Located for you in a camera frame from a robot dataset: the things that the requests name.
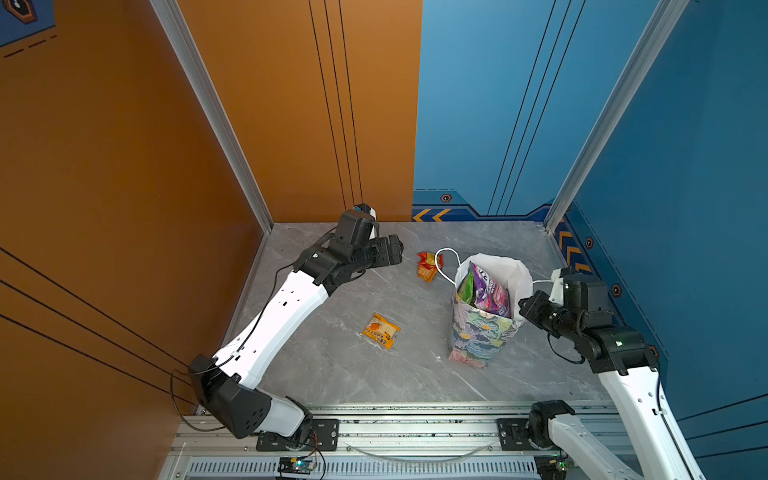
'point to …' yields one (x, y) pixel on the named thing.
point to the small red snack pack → (427, 259)
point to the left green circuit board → (296, 466)
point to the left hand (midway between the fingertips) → (391, 244)
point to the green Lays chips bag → (466, 290)
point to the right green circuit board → (551, 467)
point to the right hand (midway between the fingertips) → (515, 300)
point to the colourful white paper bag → (478, 336)
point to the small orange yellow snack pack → (381, 330)
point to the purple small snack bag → (489, 295)
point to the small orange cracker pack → (427, 274)
